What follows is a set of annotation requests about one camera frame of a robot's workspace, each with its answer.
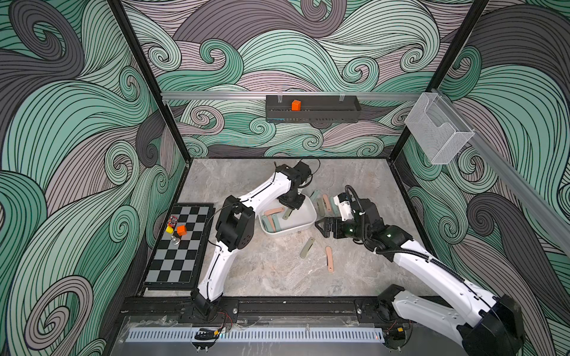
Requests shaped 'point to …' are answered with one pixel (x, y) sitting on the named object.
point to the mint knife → (314, 195)
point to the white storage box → (272, 222)
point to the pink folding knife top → (274, 211)
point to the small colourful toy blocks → (178, 231)
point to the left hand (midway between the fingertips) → (293, 203)
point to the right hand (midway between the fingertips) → (326, 223)
